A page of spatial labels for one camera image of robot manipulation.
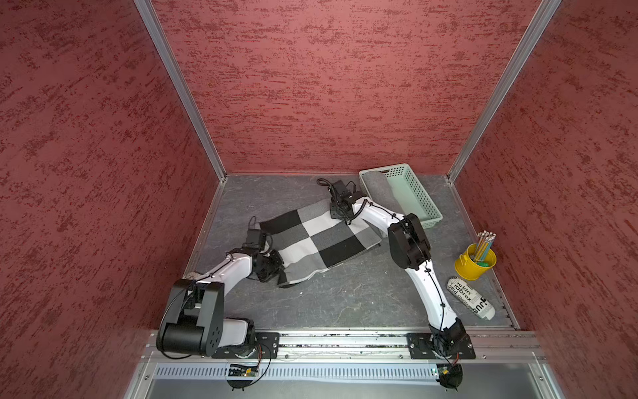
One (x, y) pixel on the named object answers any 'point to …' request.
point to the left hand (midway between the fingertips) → (285, 272)
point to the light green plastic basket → (409, 194)
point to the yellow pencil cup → (467, 268)
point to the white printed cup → (470, 298)
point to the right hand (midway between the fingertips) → (340, 213)
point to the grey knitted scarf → (380, 190)
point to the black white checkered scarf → (314, 238)
